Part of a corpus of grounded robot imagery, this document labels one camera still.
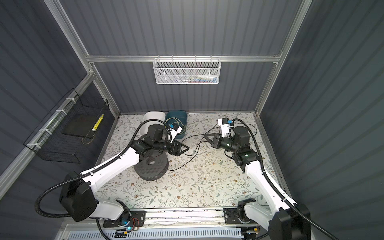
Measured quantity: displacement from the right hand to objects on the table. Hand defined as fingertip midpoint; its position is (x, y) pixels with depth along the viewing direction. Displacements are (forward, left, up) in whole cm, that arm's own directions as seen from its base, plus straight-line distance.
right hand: (206, 137), depth 73 cm
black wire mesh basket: (-1, +70, +4) cm, 70 cm away
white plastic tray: (+38, +35, -23) cm, 56 cm away
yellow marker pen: (+8, +57, +3) cm, 58 cm away
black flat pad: (+6, +64, +4) cm, 65 cm away
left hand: (-1, +11, -6) cm, 13 cm away
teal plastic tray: (+36, +20, -22) cm, 47 cm away
